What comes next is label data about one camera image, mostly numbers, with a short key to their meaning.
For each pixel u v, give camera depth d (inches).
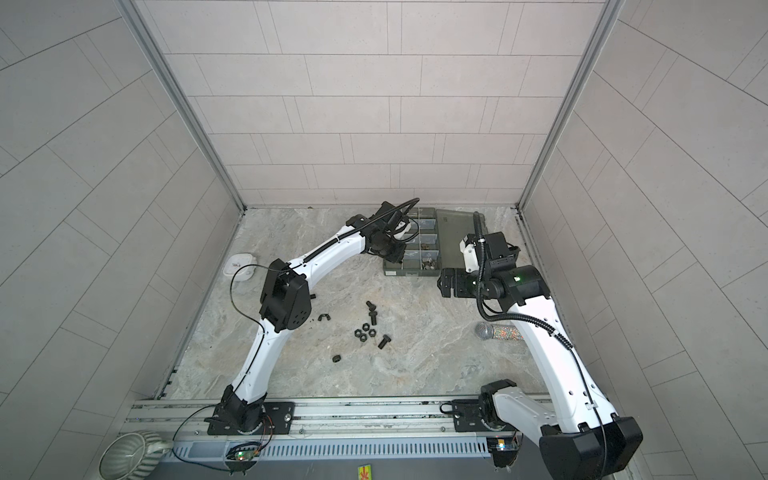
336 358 31.3
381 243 28.2
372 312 34.9
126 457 25.5
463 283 24.8
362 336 33.2
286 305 22.3
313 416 28.4
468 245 25.8
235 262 38.0
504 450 26.7
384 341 32.5
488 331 31.8
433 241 41.3
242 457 25.3
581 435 14.0
